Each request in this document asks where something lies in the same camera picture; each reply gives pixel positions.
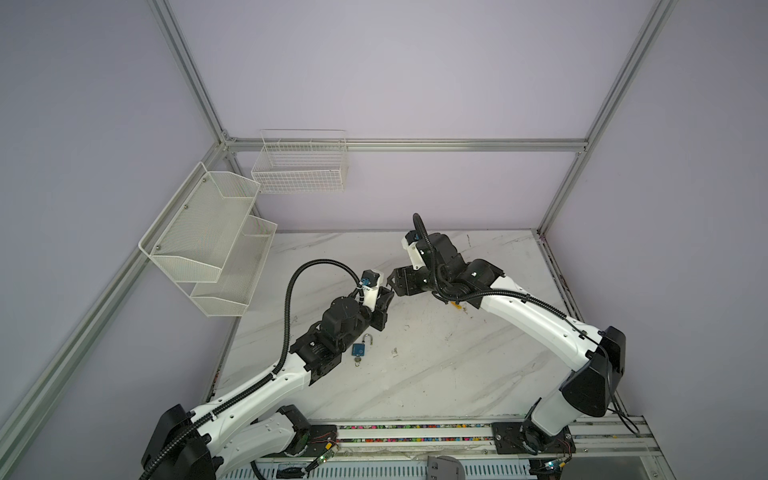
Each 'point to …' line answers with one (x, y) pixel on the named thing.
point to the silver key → (358, 360)
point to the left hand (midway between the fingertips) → (385, 292)
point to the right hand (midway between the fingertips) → (395, 276)
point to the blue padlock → (358, 349)
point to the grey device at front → (444, 467)
